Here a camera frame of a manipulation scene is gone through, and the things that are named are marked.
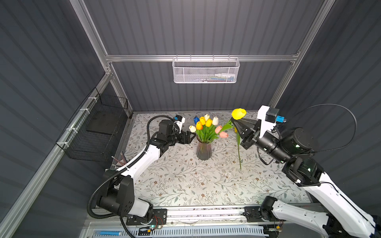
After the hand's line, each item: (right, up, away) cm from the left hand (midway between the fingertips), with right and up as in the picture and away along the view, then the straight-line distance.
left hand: (193, 135), depth 81 cm
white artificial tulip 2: (-1, +4, -8) cm, 9 cm away
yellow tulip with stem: (+5, +8, -6) cm, 11 cm away
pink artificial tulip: (+15, +1, -8) cm, 17 cm away
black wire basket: (-50, +1, -9) cm, 51 cm away
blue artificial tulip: (+1, +8, -5) cm, 10 cm away
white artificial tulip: (+7, +10, -4) cm, 13 cm away
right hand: (+14, +8, -34) cm, 38 cm away
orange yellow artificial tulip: (+3, +5, -8) cm, 10 cm away
